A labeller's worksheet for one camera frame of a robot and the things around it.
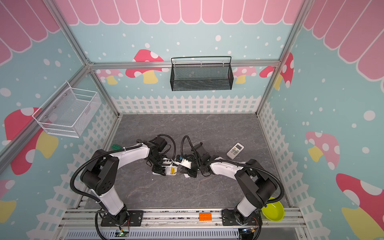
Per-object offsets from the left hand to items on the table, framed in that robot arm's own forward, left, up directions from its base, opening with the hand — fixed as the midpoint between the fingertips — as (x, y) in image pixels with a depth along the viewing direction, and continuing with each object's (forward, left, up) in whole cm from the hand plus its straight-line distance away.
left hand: (163, 169), depth 91 cm
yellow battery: (-1, -6, +1) cm, 6 cm away
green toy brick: (+15, +34, +1) cm, 37 cm away
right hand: (-2, -12, +5) cm, 13 cm away
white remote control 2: (+13, -46, +2) cm, 48 cm away
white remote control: (-1, -3, +2) cm, 4 cm away
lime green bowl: (-21, -61, -1) cm, 65 cm away
